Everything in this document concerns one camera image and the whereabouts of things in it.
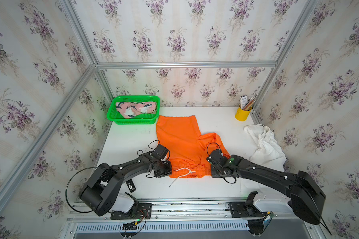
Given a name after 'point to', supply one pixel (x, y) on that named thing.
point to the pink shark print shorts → (126, 108)
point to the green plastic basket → (114, 115)
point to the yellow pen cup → (242, 115)
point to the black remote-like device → (130, 185)
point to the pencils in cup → (245, 104)
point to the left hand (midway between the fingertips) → (173, 174)
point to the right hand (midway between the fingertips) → (216, 173)
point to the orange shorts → (187, 149)
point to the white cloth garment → (269, 153)
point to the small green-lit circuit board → (130, 226)
